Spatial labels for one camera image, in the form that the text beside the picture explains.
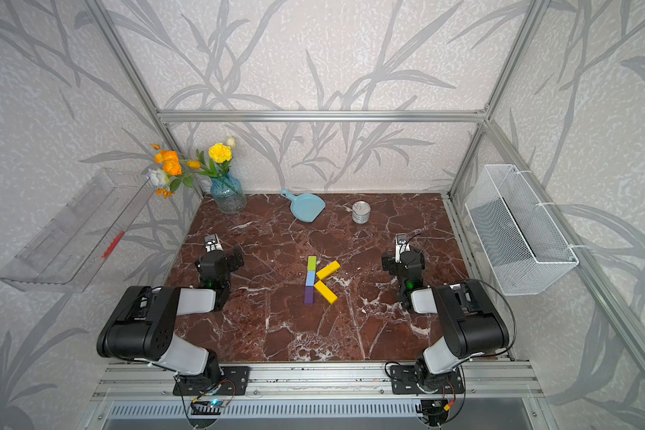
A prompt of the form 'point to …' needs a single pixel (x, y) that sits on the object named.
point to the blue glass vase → (227, 193)
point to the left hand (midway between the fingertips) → (221, 249)
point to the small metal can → (361, 212)
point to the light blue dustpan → (306, 207)
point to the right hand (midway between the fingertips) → (402, 247)
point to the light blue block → (310, 278)
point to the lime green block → (312, 263)
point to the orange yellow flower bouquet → (167, 176)
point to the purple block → (309, 295)
